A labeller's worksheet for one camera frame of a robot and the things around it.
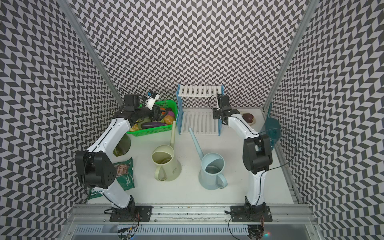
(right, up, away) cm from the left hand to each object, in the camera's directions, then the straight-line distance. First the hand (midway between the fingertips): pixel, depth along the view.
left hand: (162, 110), depth 85 cm
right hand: (+34, -1, +11) cm, 35 cm away
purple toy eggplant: (-11, -9, +11) cm, 18 cm away
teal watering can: (+65, -11, +2) cm, 65 cm away
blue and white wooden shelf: (+19, +3, +1) cm, 19 cm away
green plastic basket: (-2, +7, +30) cm, 31 cm away
